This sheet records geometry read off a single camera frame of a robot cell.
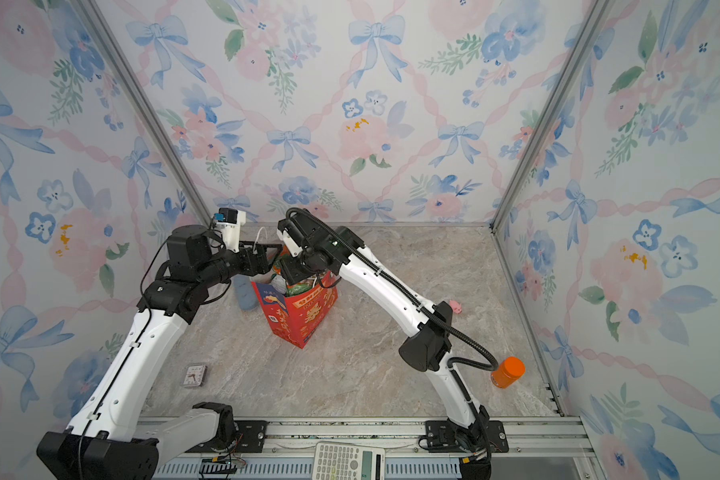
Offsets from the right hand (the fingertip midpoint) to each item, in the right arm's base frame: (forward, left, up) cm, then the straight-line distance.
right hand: (292, 264), depth 77 cm
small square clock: (-21, +28, -23) cm, 41 cm away
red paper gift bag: (-10, -2, -8) cm, 13 cm away
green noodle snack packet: (-5, -2, -3) cm, 6 cm away
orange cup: (-21, -55, -17) cm, 61 cm away
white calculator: (-40, -15, -25) cm, 49 cm away
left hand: (0, +4, +8) cm, 9 cm away
